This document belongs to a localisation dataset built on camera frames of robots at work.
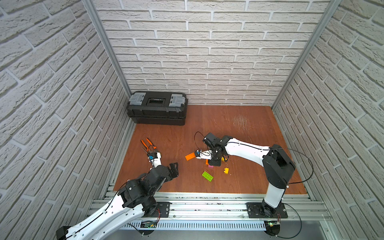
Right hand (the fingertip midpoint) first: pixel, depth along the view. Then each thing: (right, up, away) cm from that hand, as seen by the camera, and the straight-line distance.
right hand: (213, 159), depth 89 cm
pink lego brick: (-2, -4, -2) cm, 5 cm away
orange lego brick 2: (-4, 0, -7) cm, 8 cm away
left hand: (-22, +1, -14) cm, 26 cm away
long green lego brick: (-4, -9, -4) cm, 11 cm away
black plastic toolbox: (-36, +32, +8) cm, 49 cm away
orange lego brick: (-14, +1, +3) cm, 15 cm away
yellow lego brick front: (+7, -6, -2) cm, 10 cm away
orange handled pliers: (-39, +6, +8) cm, 40 cm away
